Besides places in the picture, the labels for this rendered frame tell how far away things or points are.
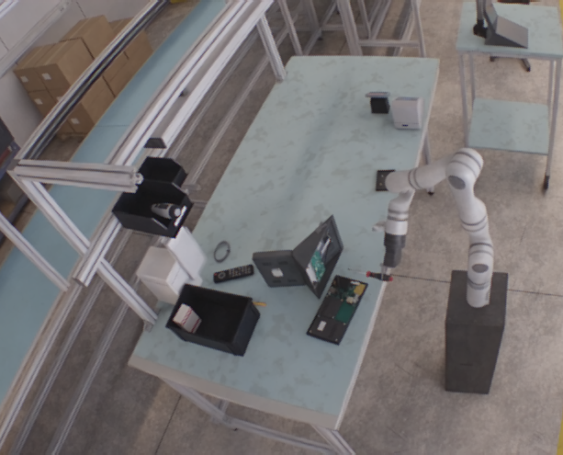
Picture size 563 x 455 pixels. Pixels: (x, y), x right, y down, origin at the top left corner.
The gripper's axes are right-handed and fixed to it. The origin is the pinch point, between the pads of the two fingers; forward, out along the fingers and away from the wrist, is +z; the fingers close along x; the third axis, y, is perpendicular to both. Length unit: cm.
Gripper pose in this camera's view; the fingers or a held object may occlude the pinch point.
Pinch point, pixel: (383, 279)
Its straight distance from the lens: 181.0
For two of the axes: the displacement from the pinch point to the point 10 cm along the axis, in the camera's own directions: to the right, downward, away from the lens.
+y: 8.8, 1.7, -4.5
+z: -0.6, 9.6, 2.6
